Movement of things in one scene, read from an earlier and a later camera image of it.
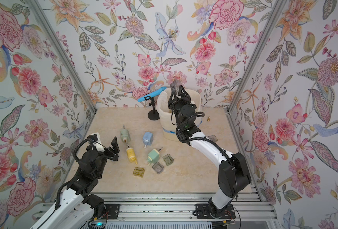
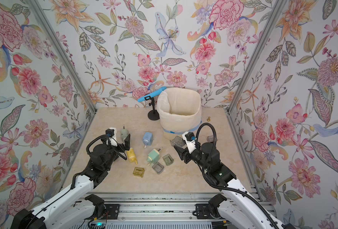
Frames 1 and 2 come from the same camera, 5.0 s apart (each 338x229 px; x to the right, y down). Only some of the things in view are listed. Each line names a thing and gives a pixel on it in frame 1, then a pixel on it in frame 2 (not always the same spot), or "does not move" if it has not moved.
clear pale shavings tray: x=174 y=87 to x=178 y=141
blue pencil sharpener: x=147 y=139 does not move
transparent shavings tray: x=213 y=138 does not move
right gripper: x=187 y=103 to x=184 y=155
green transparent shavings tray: x=168 y=159 does not move
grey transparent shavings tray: x=158 y=167 does not move
